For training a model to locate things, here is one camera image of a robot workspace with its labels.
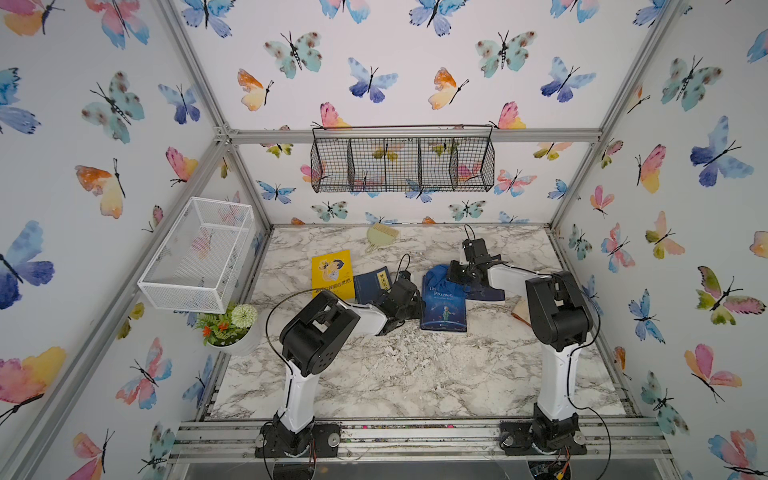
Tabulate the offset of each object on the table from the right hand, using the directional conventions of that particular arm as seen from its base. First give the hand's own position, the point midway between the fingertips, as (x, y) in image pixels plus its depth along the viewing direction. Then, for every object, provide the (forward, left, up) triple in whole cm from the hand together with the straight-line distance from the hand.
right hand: (450, 270), depth 104 cm
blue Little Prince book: (-14, +3, -2) cm, 14 cm away
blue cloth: (-3, +5, +2) cm, 6 cm away
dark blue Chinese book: (-7, +27, -2) cm, 28 cm away
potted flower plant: (-31, +58, +11) cm, 67 cm away
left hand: (-13, +7, -1) cm, 15 cm away
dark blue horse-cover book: (-7, -12, -3) cm, 14 cm away
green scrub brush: (+18, +26, -3) cm, 32 cm away
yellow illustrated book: (-2, +40, -1) cm, 40 cm away
